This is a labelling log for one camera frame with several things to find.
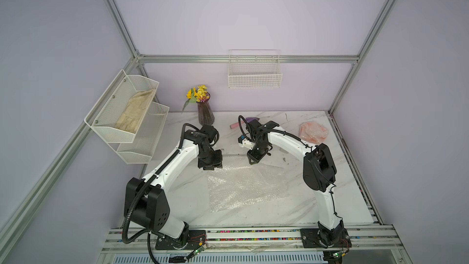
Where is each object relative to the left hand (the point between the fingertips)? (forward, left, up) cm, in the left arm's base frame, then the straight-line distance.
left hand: (217, 168), depth 80 cm
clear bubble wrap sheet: (+28, -53, -10) cm, 61 cm away
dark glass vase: (+38, +10, -5) cm, 39 cm away
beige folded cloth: (+15, +37, +17) cm, 43 cm away
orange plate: (+29, -54, -10) cm, 62 cm away
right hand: (+7, -15, -8) cm, 18 cm away
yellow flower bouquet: (+37, +13, +11) cm, 41 cm away
